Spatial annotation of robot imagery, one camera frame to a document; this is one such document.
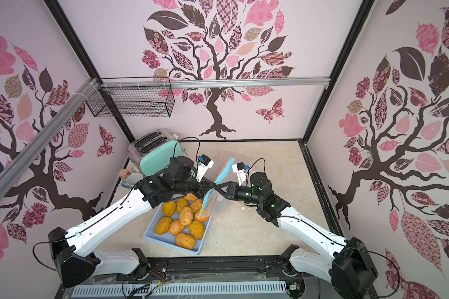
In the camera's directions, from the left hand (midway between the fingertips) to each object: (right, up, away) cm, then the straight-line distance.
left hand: (212, 188), depth 71 cm
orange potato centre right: (-9, -11, +15) cm, 21 cm away
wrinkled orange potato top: (-7, -2, -8) cm, 11 cm away
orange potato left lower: (-23, -18, +10) cm, 31 cm away
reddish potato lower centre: (-17, -19, +8) cm, 26 cm away
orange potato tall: (-12, -13, +8) cm, 20 cm away
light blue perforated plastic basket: (-12, -23, +5) cm, 27 cm away
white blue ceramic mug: (-44, 0, +22) cm, 49 cm away
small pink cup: (-47, +4, +20) cm, 51 cm away
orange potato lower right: (-8, -19, +7) cm, 22 cm away
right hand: (+1, 0, -2) cm, 2 cm away
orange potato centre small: (-17, -10, +15) cm, 25 cm away
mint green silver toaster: (-32, +15, +20) cm, 41 cm away
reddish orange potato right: (-6, -16, +12) cm, 21 cm away
